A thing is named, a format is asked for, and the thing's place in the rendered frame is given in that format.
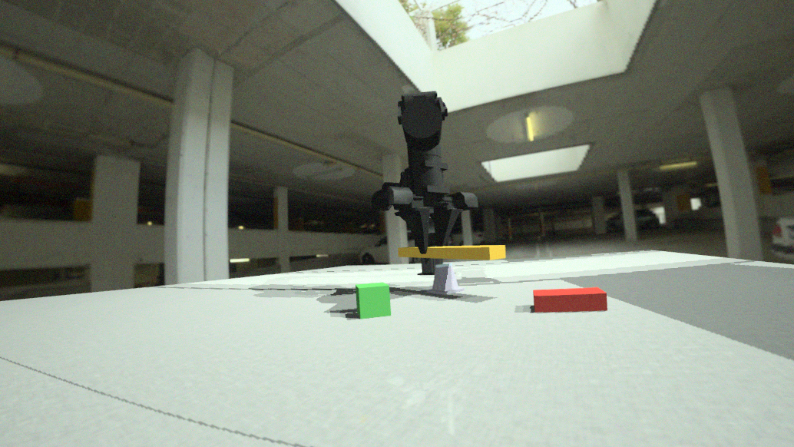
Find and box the yellow bar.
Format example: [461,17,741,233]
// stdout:
[398,245,505,260]

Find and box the green cube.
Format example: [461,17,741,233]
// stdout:
[356,282,391,319]

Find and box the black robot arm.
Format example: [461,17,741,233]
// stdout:
[382,91,448,275]

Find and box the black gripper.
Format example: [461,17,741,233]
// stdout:
[371,155,478,254]

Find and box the red rectangular block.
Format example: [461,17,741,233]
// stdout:
[533,287,607,313]

